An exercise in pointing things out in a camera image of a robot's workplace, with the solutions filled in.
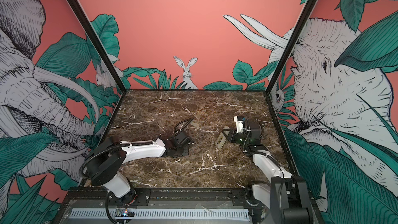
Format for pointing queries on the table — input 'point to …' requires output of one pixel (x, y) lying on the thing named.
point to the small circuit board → (124, 212)
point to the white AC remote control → (222, 138)
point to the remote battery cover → (195, 125)
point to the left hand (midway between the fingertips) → (187, 149)
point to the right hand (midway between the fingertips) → (222, 129)
